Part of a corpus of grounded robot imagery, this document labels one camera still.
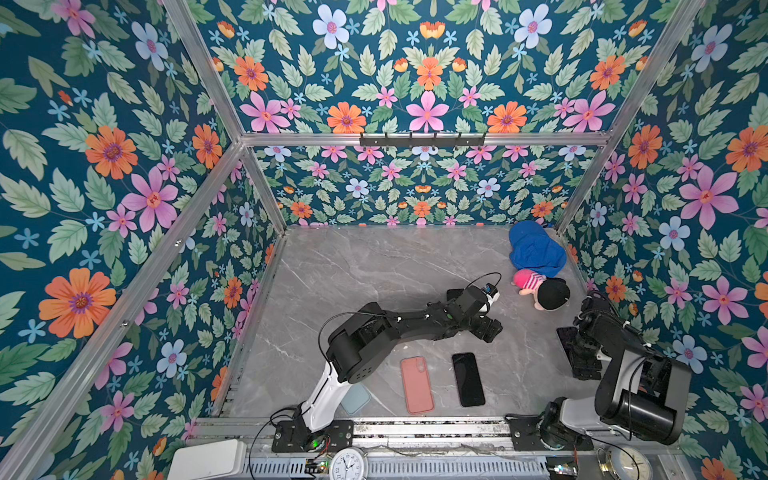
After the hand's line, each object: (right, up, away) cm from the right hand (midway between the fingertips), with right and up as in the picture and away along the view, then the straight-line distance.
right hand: (574, 355), depth 87 cm
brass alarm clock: (0, -17, -21) cm, 27 cm away
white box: (-96, -18, -19) cm, 99 cm away
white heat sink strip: (-50, -21, -17) cm, 57 cm away
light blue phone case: (-64, -9, -7) cm, 65 cm away
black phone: (-33, -5, -5) cm, 33 cm away
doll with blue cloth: (0, +29, +22) cm, 36 cm away
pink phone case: (-47, -7, -4) cm, 47 cm away
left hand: (-22, +11, -1) cm, 25 cm away
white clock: (-63, -18, -20) cm, 68 cm away
